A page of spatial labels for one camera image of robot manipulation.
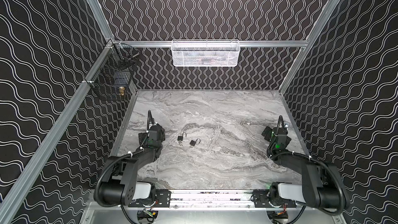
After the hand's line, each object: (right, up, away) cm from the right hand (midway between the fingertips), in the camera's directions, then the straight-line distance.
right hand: (278, 131), depth 90 cm
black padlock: (-57, -5, +5) cm, 58 cm away
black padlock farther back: (-50, -7, +3) cm, 50 cm away
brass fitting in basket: (-87, +23, -8) cm, 90 cm away
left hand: (-72, -1, +2) cm, 72 cm away
